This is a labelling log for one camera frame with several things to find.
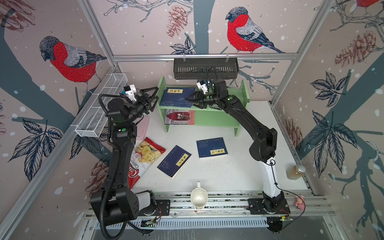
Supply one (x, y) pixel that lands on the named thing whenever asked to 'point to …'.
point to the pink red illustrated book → (184, 117)
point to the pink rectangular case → (142, 128)
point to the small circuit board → (150, 224)
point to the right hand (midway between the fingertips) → (189, 99)
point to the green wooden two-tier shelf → (205, 117)
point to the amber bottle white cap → (295, 172)
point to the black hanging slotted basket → (206, 68)
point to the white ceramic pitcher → (199, 196)
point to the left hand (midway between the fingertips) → (161, 90)
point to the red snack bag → (143, 156)
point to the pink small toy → (299, 203)
